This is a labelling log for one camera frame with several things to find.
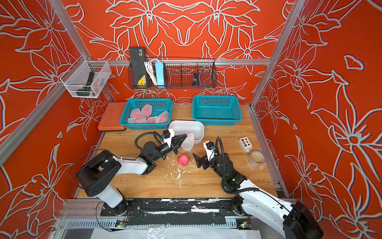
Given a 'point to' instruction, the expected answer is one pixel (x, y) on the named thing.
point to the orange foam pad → (111, 120)
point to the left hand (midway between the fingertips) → (186, 135)
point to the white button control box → (245, 143)
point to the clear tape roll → (256, 158)
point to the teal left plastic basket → (158, 105)
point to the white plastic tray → (180, 127)
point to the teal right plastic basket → (216, 110)
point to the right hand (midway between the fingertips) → (197, 150)
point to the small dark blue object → (195, 78)
